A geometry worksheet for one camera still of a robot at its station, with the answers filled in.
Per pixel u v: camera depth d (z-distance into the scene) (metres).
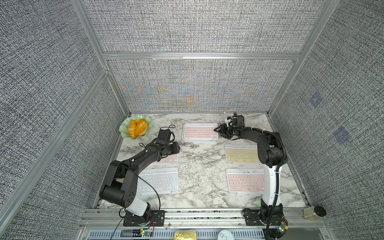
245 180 0.86
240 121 0.88
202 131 1.06
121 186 0.44
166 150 0.69
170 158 0.81
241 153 0.97
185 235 0.66
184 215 0.76
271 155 0.59
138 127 1.00
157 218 0.74
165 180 0.86
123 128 1.05
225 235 0.65
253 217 0.73
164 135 0.72
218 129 1.01
